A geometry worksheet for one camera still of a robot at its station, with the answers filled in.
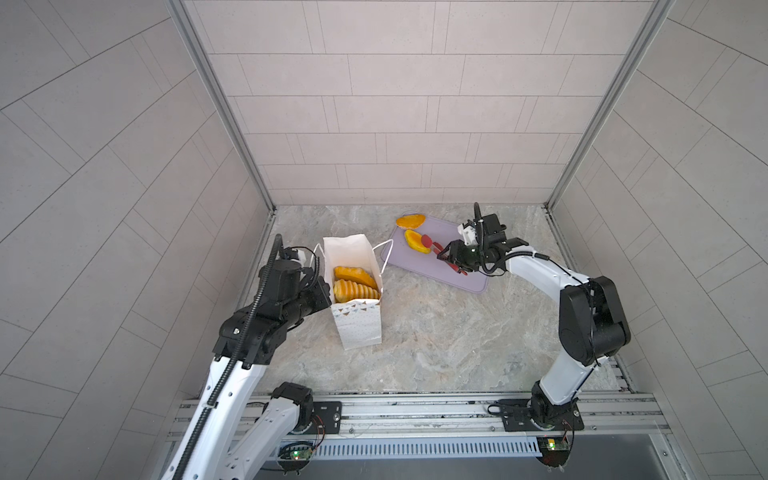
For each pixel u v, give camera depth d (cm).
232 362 40
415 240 101
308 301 58
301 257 61
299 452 64
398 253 105
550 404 61
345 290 74
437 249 90
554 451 68
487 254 70
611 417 72
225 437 37
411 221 108
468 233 85
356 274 84
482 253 71
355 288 77
